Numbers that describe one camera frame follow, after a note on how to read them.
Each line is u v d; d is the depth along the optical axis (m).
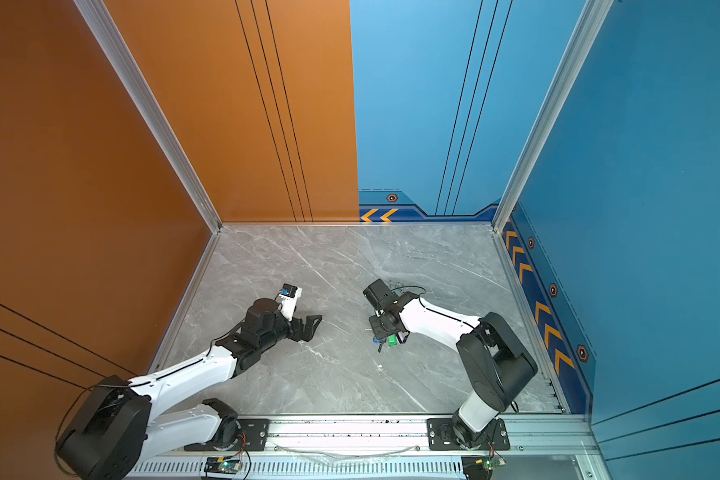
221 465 0.71
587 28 0.71
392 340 0.89
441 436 0.72
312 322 0.79
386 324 0.64
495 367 0.44
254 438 0.74
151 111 0.86
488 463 0.70
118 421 0.41
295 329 0.76
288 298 0.76
